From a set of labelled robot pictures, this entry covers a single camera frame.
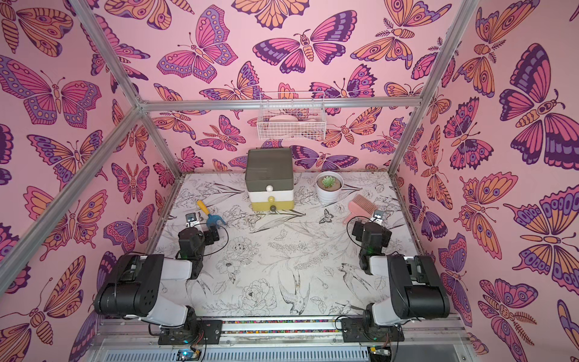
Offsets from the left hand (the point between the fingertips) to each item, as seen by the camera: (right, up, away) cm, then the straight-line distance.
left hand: (204, 223), depth 94 cm
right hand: (+68, 0, -2) cm, 68 cm away
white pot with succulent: (+53, +16, +6) cm, 56 cm away
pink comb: (+69, +6, +11) cm, 70 cm away
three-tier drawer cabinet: (+28, +19, -4) cm, 34 cm away
